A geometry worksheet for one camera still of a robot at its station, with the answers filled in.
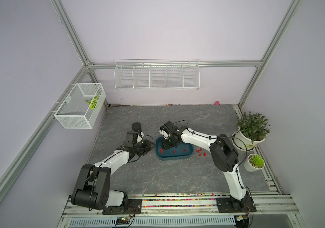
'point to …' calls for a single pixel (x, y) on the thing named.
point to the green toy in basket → (93, 102)
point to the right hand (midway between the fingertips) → (163, 145)
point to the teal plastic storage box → (181, 150)
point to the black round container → (136, 126)
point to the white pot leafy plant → (253, 129)
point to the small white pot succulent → (253, 162)
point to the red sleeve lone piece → (184, 150)
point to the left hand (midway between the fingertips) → (154, 146)
